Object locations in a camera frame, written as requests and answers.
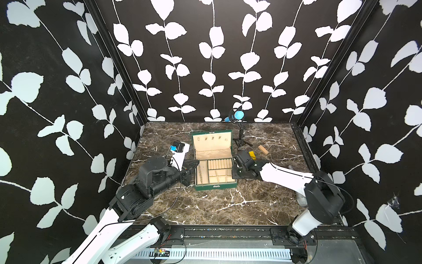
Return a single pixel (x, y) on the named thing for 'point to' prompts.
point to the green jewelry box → (214, 151)
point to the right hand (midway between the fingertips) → (231, 170)
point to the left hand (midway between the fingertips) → (199, 160)
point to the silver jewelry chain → (200, 172)
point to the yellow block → (252, 154)
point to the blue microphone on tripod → (236, 116)
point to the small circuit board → (161, 252)
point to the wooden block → (263, 149)
